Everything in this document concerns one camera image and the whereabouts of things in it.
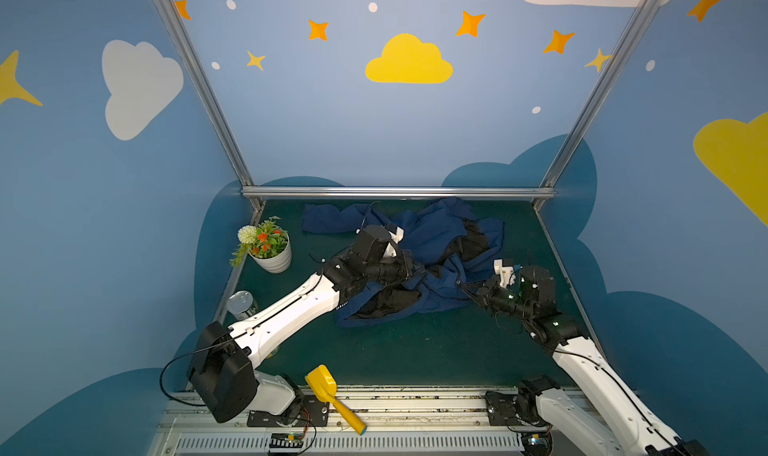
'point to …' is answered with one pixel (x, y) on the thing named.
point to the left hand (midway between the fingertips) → (425, 264)
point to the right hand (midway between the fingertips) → (463, 282)
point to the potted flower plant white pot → (267, 244)
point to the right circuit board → (537, 443)
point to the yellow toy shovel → (324, 386)
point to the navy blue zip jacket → (439, 232)
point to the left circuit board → (286, 440)
